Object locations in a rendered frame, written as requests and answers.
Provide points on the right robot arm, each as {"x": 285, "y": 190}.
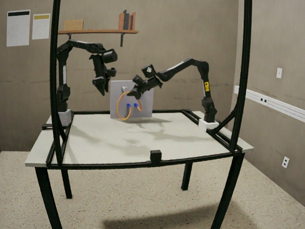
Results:
{"x": 166, "y": 75}

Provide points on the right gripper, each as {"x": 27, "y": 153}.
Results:
{"x": 136, "y": 92}

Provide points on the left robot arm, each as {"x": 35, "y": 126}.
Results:
{"x": 63, "y": 91}

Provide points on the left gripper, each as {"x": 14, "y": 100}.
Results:
{"x": 102, "y": 83}

